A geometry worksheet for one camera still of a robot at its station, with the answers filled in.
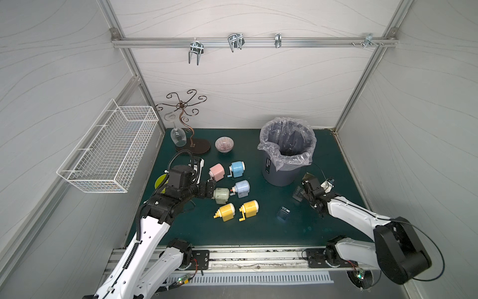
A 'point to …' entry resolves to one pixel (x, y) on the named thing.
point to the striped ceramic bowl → (224, 144)
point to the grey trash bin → (285, 177)
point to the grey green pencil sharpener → (221, 195)
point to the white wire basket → (106, 155)
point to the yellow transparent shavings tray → (307, 175)
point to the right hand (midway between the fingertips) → (315, 192)
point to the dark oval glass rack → (194, 146)
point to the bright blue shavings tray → (284, 213)
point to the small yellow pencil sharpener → (226, 212)
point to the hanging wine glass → (178, 135)
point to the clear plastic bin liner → (289, 142)
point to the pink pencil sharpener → (216, 172)
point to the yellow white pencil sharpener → (249, 209)
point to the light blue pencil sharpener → (236, 169)
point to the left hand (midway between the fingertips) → (204, 180)
